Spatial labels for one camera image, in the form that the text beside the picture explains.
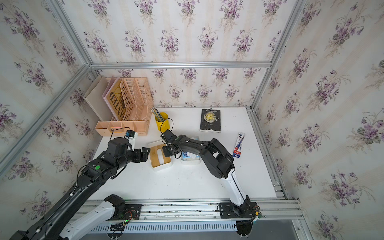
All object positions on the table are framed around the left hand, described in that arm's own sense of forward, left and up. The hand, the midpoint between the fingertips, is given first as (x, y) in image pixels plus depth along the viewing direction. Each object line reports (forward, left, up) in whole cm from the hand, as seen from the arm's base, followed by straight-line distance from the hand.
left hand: (144, 149), depth 75 cm
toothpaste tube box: (+12, -56, -16) cm, 59 cm away
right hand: (+8, -9, -18) cm, 22 cm away
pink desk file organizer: (+35, +15, -14) cm, 40 cm away
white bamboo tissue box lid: (+2, -4, -19) cm, 20 cm away
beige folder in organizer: (+30, +34, +8) cm, 46 cm away
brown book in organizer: (+36, +25, 0) cm, 44 cm away
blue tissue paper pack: (+2, -23, -11) cm, 26 cm away
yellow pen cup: (+26, -5, -14) cm, 30 cm away
